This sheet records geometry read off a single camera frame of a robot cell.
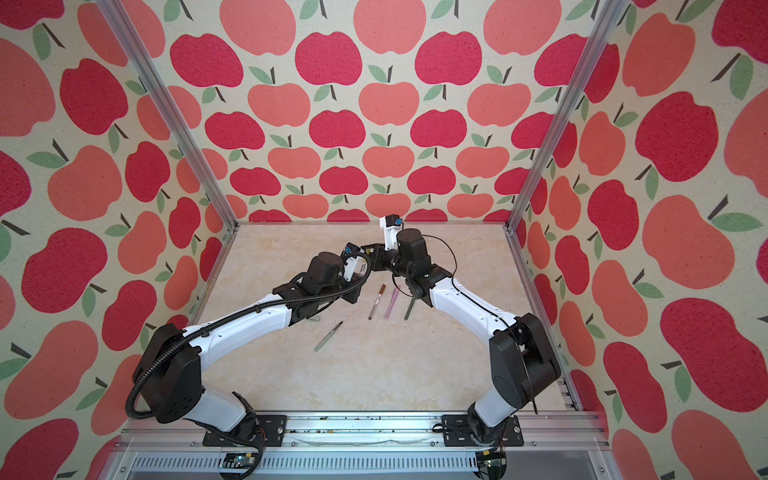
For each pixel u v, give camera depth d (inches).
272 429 29.5
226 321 19.6
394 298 39.0
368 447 28.6
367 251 29.0
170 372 16.8
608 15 27.4
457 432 28.8
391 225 28.8
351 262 28.9
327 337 35.7
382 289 39.8
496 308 20.0
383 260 28.8
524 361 17.9
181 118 35.8
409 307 38.6
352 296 29.5
